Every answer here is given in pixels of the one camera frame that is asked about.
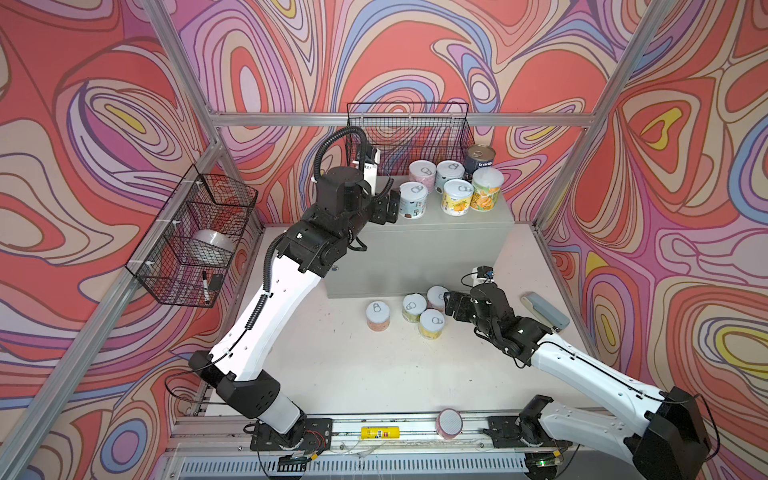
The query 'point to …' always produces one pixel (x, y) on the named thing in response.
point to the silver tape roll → (208, 248)
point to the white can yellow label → (431, 323)
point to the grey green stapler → (546, 311)
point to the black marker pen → (205, 286)
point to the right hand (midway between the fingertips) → (458, 303)
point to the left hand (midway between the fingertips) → (382, 183)
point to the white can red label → (435, 297)
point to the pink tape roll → (449, 422)
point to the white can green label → (413, 306)
